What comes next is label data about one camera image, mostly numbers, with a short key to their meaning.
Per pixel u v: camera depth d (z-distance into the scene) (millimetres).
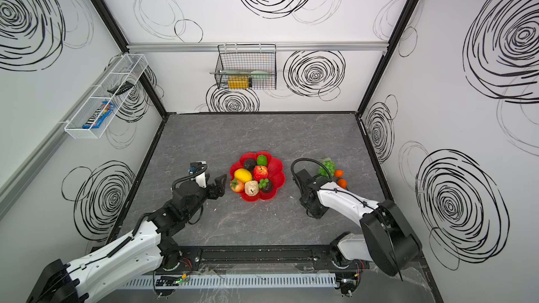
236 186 826
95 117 702
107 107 709
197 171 670
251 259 752
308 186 635
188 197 597
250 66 989
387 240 420
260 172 889
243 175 898
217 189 720
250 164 919
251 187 840
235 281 962
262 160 937
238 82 877
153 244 547
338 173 936
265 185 866
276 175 933
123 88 796
